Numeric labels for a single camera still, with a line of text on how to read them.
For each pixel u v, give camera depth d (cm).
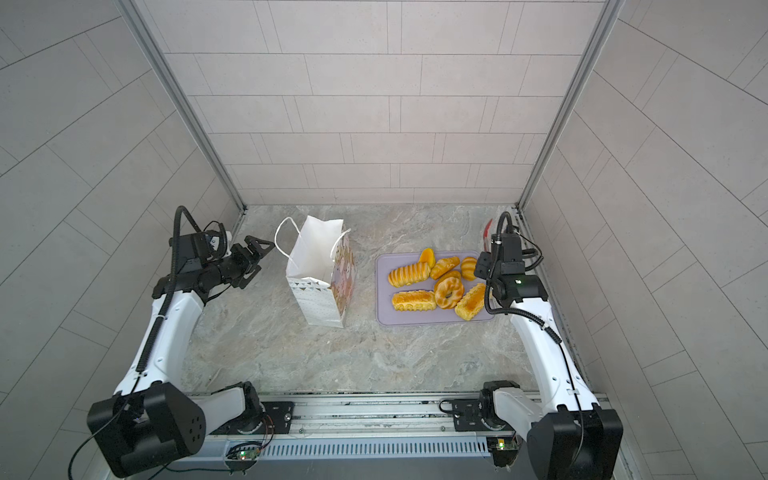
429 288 91
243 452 64
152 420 38
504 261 57
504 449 68
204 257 61
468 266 96
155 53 77
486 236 83
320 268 94
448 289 87
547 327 45
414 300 87
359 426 71
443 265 92
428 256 97
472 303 87
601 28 73
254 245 69
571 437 36
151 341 43
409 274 91
